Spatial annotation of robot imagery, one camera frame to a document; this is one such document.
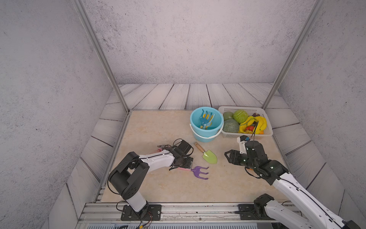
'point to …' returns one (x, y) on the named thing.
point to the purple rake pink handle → (196, 170)
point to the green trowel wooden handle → (208, 156)
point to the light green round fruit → (228, 115)
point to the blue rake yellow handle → (206, 116)
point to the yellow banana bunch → (261, 125)
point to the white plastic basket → (261, 111)
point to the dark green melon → (230, 125)
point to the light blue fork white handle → (205, 119)
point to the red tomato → (249, 128)
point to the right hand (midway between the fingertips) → (229, 154)
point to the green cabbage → (240, 116)
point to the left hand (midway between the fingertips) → (190, 164)
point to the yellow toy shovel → (211, 119)
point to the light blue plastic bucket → (213, 133)
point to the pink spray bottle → (160, 148)
